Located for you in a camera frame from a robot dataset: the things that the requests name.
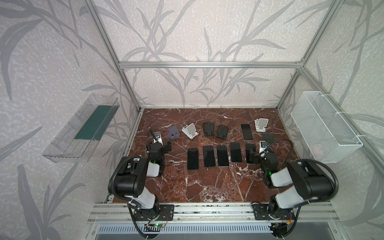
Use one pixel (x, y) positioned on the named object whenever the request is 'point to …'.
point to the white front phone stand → (260, 124)
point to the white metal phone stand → (190, 130)
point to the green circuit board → (159, 225)
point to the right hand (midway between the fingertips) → (259, 144)
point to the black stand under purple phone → (222, 131)
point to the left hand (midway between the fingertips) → (161, 134)
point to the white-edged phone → (247, 132)
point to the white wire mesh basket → (329, 136)
